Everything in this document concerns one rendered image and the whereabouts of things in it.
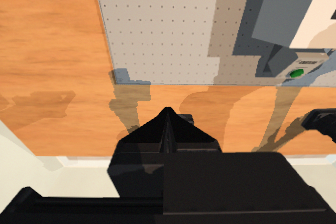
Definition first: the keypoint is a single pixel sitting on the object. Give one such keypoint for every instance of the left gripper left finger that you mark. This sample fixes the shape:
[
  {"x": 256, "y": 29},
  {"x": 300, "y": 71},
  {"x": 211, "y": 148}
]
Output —
[{"x": 148, "y": 137}]

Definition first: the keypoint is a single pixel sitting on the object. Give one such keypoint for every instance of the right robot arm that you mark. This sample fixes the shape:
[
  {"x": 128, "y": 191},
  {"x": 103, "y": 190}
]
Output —
[{"x": 324, "y": 122}]

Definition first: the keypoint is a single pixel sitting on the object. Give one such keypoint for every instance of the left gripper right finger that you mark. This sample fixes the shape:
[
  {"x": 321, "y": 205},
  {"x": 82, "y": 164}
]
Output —
[{"x": 187, "y": 138}]

